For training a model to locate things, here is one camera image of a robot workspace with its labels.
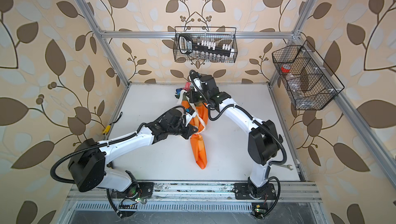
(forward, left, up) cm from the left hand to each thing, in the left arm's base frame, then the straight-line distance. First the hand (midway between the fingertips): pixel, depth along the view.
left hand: (199, 129), depth 80 cm
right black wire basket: (+22, -59, +13) cm, 65 cm away
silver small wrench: (-13, -48, -13) cm, 51 cm away
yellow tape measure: (+8, +60, -17) cm, 63 cm away
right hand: (+16, +7, +10) cm, 20 cm away
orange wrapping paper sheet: (-2, +1, -8) cm, 9 cm away
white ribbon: (+17, +12, +1) cm, 21 cm away
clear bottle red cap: (+15, -46, +19) cm, 52 cm away
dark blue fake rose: (+33, +17, -9) cm, 39 cm away
